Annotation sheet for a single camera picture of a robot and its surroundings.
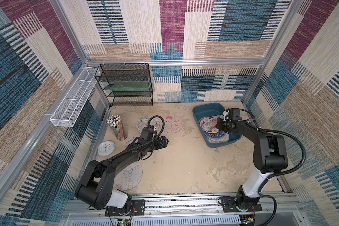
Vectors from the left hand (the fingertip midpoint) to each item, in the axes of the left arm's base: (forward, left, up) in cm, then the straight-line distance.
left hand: (164, 142), depth 89 cm
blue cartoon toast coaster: (+9, -39, -5) cm, 41 cm away
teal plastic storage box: (+30, -30, -4) cm, 42 cm away
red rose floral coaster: (+18, -32, -5) cm, 37 cm away
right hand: (+13, -37, -2) cm, 39 cm away
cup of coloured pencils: (+7, +29, +9) cm, 31 cm away
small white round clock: (0, +38, -6) cm, 39 cm away
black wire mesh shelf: (+38, +27, +16) cm, 49 cm away
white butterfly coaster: (-18, +21, -8) cm, 29 cm away
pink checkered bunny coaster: (+19, -5, -8) cm, 22 cm away
